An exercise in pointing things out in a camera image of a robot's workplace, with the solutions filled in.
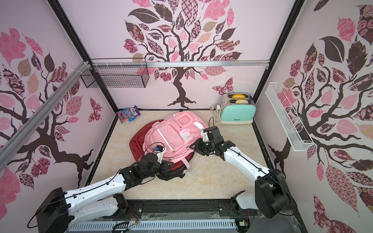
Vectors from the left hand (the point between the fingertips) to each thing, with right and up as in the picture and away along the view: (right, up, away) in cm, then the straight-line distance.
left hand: (172, 167), depth 79 cm
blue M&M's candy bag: (-41, +33, +35) cm, 63 cm away
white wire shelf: (+60, +19, -14) cm, 64 cm away
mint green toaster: (+45, +35, +21) cm, 61 cm away
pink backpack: (+1, +18, +14) cm, 23 cm away
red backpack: (-25, +11, +14) cm, 31 cm away
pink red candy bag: (-45, +29, +35) cm, 64 cm away
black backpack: (+1, -4, +3) cm, 5 cm away
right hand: (+10, +10, +2) cm, 14 cm away
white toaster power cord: (+32, +30, +28) cm, 52 cm away
